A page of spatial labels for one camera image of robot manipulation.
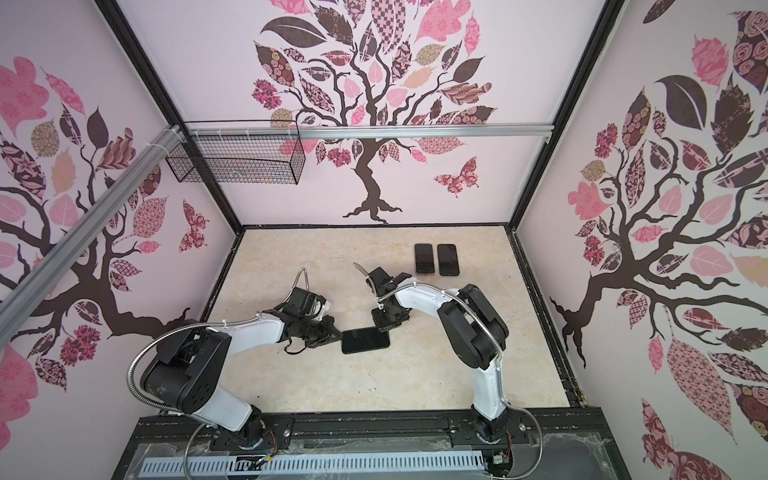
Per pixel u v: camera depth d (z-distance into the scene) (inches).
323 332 31.3
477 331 19.8
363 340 35.4
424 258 46.1
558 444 28.5
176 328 18.1
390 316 31.4
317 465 27.4
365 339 34.2
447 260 43.4
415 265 42.1
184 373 17.6
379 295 29.2
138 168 29.1
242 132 35.5
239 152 37.3
